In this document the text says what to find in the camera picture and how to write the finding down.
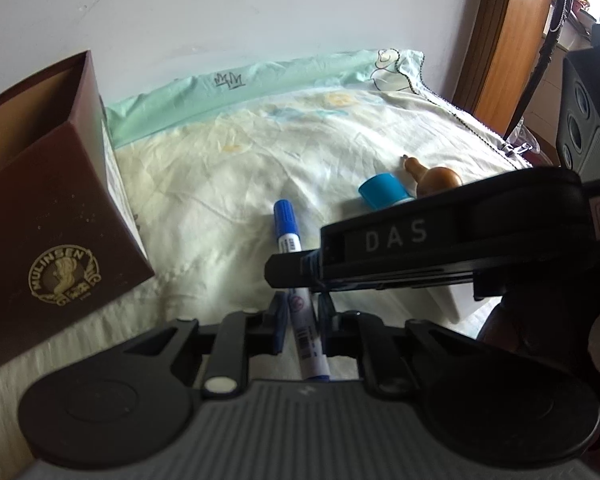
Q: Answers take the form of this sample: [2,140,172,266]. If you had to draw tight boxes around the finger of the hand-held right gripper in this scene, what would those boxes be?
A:
[264,251,331,295]

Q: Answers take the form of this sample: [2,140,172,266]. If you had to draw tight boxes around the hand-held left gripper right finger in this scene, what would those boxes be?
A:
[316,292,476,396]

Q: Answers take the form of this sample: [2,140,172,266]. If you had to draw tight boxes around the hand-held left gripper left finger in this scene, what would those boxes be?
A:
[122,292,291,396]

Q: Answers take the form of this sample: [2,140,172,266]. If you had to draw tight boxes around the blue whiteboard marker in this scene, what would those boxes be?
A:
[272,199,332,383]

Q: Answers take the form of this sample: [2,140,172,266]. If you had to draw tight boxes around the wooden gourd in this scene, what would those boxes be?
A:
[400,154,463,197]

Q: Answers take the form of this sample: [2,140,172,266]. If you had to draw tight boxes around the translucent white plastic case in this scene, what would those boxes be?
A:
[390,284,503,327]

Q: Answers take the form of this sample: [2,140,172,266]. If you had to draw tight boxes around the white tube with blue cap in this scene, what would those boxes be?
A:
[357,172,416,211]

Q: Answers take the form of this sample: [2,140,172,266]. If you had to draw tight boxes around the brown cardboard box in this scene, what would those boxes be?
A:
[0,50,156,378]

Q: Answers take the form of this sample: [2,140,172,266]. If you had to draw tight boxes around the person's right hand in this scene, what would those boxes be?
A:
[477,295,600,368]

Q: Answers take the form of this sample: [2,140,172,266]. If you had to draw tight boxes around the clear plastic container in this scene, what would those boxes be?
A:
[502,122,538,158]

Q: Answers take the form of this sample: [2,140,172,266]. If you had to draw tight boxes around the cream printed bed sheet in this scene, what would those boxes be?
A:
[0,49,536,396]

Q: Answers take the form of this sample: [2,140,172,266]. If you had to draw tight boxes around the mint green cloth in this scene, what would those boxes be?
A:
[102,49,396,148]

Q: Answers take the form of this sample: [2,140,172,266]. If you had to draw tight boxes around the black cable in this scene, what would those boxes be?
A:
[502,0,573,138]

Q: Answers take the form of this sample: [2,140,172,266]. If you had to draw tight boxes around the wooden bed frame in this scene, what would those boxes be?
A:
[452,0,563,136]

